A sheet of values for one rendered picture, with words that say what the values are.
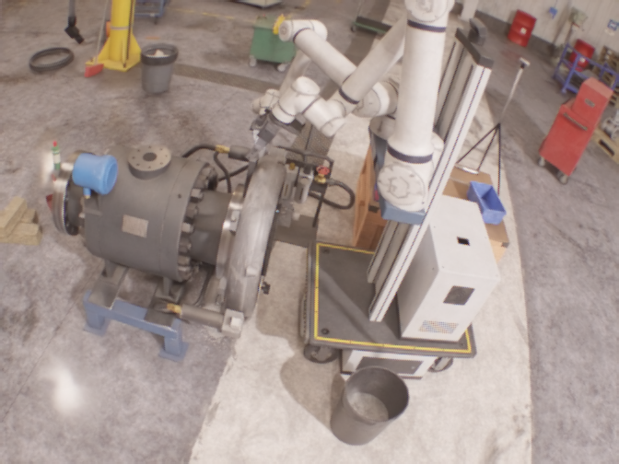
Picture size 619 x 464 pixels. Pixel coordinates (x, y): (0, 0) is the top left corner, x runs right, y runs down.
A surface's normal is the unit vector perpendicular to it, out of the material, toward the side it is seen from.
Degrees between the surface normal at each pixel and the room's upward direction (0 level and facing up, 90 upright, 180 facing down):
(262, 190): 17
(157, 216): 50
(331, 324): 0
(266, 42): 90
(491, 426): 0
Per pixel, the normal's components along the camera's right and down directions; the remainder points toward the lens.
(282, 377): 0.22, -0.72
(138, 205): 0.08, -0.06
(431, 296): -0.01, 0.68
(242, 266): 0.01, 0.28
